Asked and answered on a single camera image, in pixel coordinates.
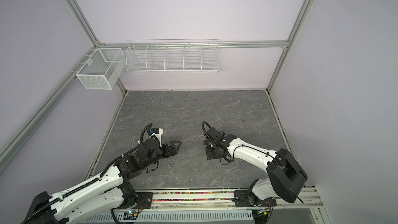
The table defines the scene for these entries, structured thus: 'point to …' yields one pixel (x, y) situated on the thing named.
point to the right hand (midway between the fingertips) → (210, 155)
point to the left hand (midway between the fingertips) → (175, 146)
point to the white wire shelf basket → (172, 55)
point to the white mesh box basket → (102, 69)
